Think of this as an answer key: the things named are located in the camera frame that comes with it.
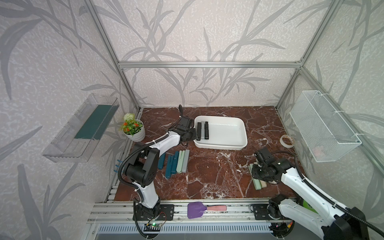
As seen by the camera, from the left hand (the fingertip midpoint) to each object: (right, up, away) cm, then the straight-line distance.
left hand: (196, 134), depth 95 cm
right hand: (+32, -21, -13) cm, 40 cm away
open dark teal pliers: (-21, -16, -4) cm, 27 cm away
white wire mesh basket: (+58, +2, -31) cm, 65 cm away
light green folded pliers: (-10, -16, -5) cm, 20 cm away
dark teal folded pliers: (-16, -15, -3) cm, 22 cm away
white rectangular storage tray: (+20, 0, +9) cm, 23 cm away
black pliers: (+2, +1, +7) cm, 7 cm away
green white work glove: (+38, -19, -47) cm, 63 cm away
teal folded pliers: (-12, -17, -6) cm, 22 cm away
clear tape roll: (+59, -8, +4) cm, 59 cm away
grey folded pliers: (-6, -16, -6) cm, 18 cm away
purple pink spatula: (+1, -35, -22) cm, 41 cm away
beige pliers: (+37, -25, -16) cm, 47 cm away
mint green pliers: (+34, -25, -14) cm, 45 cm away
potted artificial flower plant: (-38, +3, -4) cm, 39 cm away
